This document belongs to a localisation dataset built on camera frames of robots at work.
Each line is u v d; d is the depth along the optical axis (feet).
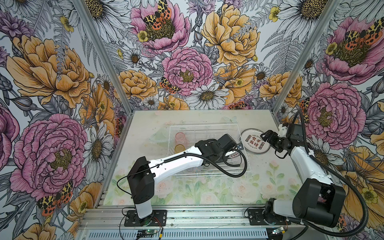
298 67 3.14
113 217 2.45
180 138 3.15
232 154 2.22
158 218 2.41
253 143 3.34
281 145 2.35
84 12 2.39
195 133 3.35
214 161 1.73
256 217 2.43
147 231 2.34
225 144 1.86
